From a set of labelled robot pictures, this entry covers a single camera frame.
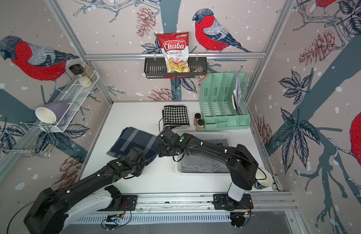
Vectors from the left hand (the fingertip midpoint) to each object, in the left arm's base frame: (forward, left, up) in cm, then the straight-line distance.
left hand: (150, 158), depth 85 cm
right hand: (+1, -8, +8) cm, 11 cm away
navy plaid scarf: (+16, +15, -3) cm, 22 cm away
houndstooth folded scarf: (+32, -14, -1) cm, 35 cm away
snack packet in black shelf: (+41, -30, +28) cm, 59 cm away
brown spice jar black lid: (+28, -29, +5) cm, 41 cm away
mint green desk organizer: (+52, -47, -4) cm, 70 cm away
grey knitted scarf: (-4, -27, +1) cm, 27 cm away
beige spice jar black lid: (+21, -31, +4) cm, 37 cm away
